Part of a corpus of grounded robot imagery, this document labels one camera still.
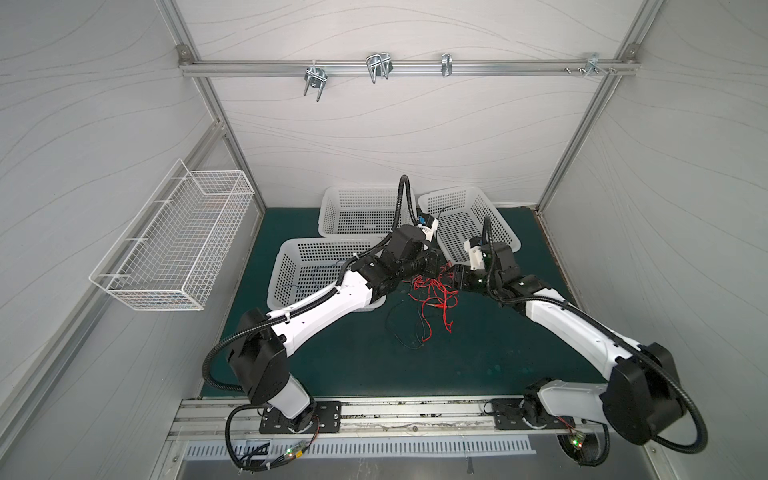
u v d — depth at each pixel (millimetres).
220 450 700
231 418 673
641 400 410
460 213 1187
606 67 783
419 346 858
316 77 796
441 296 800
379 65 765
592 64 765
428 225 665
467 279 734
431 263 663
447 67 781
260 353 410
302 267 1013
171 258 677
